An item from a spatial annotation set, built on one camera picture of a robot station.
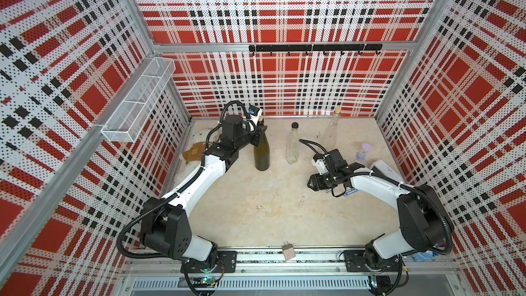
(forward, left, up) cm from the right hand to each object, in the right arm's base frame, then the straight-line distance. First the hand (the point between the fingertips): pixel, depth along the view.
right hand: (316, 183), depth 89 cm
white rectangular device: (+7, -29, +2) cm, 30 cm away
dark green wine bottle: (+13, +24, +5) cm, 28 cm away
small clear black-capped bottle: (+13, +10, +12) cm, 21 cm away
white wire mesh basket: (+24, +84, +18) cm, 90 cm away
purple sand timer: (+17, -25, -3) cm, 30 cm away
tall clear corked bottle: (+17, -6, +13) cm, 22 cm away
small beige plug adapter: (-26, +13, -3) cm, 29 cm away
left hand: (+15, +22, +22) cm, 35 cm away
